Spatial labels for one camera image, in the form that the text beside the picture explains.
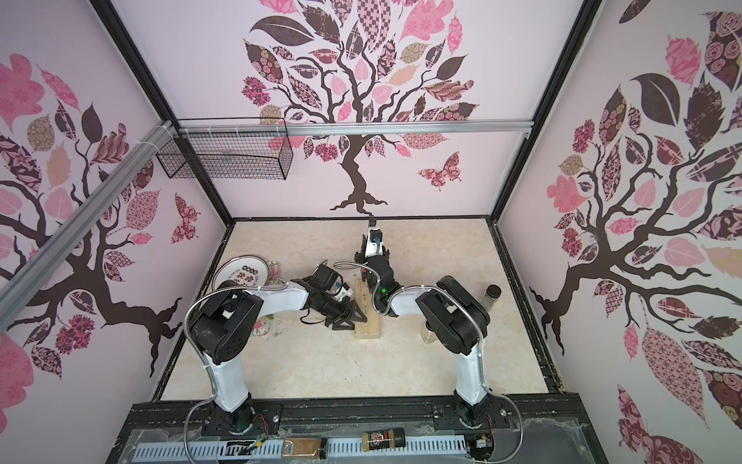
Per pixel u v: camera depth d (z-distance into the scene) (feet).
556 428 2.38
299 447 2.19
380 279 2.27
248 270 3.38
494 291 2.86
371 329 2.82
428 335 2.68
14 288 1.64
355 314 2.78
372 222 2.61
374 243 2.50
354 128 3.03
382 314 2.36
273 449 2.29
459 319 1.70
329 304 2.66
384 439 2.23
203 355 1.70
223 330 1.63
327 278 2.61
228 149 3.10
